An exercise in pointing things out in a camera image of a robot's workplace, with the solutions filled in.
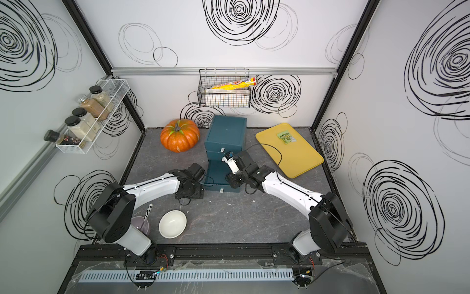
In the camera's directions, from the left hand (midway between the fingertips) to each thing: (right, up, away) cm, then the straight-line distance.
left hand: (194, 194), depth 90 cm
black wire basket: (+7, +48, -3) cm, 48 cm away
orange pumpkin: (-10, +30, +9) cm, 33 cm away
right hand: (+18, +11, -7) cm, 22 cm away
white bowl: (-7, -10, -9) cm, 16 cm away
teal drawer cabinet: (+13, +31, +22) cm, 40 cm away
